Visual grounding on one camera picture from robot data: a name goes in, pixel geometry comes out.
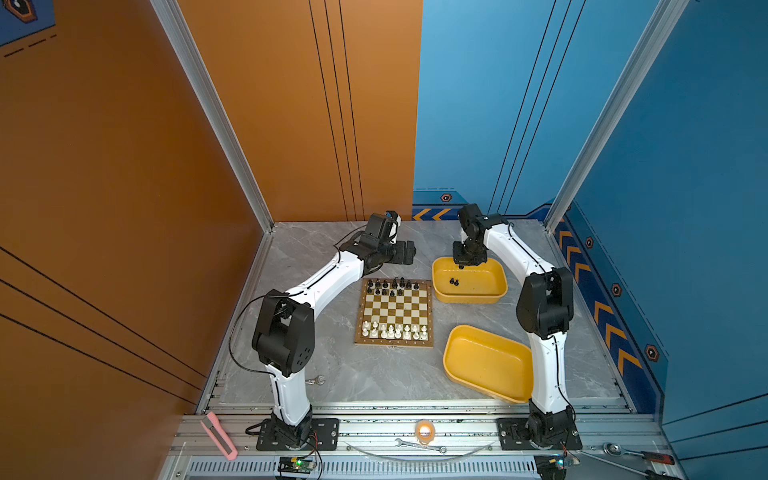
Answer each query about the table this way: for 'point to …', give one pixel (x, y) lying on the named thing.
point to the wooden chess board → (395, 312)
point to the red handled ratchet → (612, 449)
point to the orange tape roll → (425, 440)
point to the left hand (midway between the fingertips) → (404, 246)
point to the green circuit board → (291, 464)
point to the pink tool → (214, 428)
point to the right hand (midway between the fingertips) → (458, 261)
